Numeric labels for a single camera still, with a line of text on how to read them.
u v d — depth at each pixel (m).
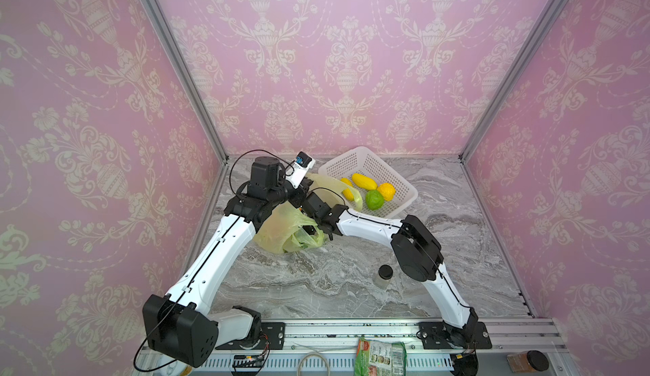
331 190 0.79
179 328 0.38
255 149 0.61
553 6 0.73
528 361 0.63
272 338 0.74
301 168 0.64
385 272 0.76
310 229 0.76
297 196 0.67
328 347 0.74
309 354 0.70
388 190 1.00
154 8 0.75
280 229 0.76
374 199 0.98
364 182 1.07
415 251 0.58
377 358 0.69
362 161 1.13
